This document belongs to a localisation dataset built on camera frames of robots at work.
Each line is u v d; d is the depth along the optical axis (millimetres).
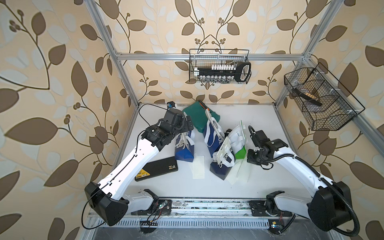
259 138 654
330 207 394
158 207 734
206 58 912
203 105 1091
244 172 834
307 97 738
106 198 377
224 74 860
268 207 666
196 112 907
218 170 797
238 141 781
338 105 671
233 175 853
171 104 640
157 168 872
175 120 535
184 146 735
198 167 889
